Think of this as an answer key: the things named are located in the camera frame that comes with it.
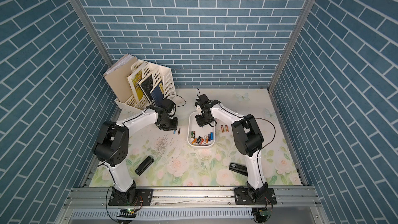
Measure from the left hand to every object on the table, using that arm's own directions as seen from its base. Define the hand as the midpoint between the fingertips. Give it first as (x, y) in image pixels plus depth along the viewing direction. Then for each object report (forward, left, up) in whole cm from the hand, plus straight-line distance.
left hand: (179, 128), depth 94 cm
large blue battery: (-4, -20, -3) cm, 20 cm away
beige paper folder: (+19, +36, +23) cm, 47 cm away
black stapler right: (-23, -33, -1) cm, 41 cm away
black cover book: (+24, +22, +13) cm, 35 cm away
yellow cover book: (+21, +28, +20) cm, 40 cm away
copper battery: (+2, -27, -4) cm, 27 cm away
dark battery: (0, +1, -4) cm, 4 cm away
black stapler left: (-22, +16, -2) cm, 27 cm away
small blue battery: (0, +4, -4) cm, 6 cm away
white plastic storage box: (-4, -12, -3) cm, 13 cm away
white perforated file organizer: (+30, +14, +18) cm, 38 cm away
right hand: (+4, -14, 0) cm, 14 cm away
